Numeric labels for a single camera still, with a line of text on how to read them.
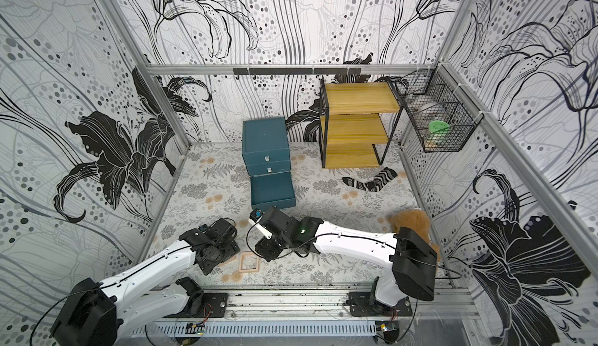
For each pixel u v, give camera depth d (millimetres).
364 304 714
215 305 732
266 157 903
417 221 782
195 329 717
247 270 811
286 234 553
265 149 885
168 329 701
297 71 922
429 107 781
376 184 1005
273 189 956
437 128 782
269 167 954
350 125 1104
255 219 652
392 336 700
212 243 610
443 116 797
